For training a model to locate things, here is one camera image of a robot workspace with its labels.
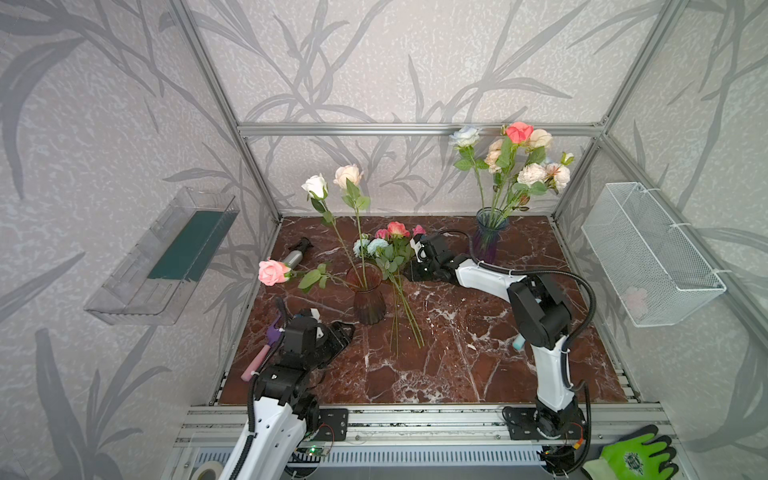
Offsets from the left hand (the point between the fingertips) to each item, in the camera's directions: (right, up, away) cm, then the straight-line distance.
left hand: (355, 324), depth 80 cm
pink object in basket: (+70, +8, -7) cm, 71 cm away
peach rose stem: (+39, +46, +6) cm, 61 cm away
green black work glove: (+69, -28, -11) cm, 75 cm away
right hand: (+14, +15, +18) cm, 27 cm away
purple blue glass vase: (+40, +29, +14) cm, 52 cm away
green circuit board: (-9, -28, -9) cm, 30 cm away
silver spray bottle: (-26, +16, +25) cm, 40 cm away
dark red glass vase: (+2, +12, +2) cm, 12 cm away
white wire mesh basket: (+66, +15, -18) cm, 70 cm away
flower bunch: (+9, +21, +25) cm, 34 cm away
